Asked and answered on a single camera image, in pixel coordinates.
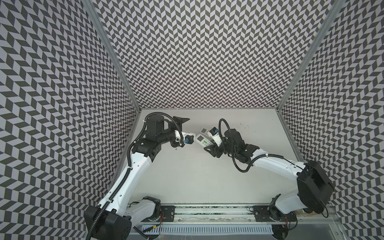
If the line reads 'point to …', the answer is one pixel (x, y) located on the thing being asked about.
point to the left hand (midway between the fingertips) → (185, 124)
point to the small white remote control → (203, 140)
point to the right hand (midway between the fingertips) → (208, 149)
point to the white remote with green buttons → (201, 140)
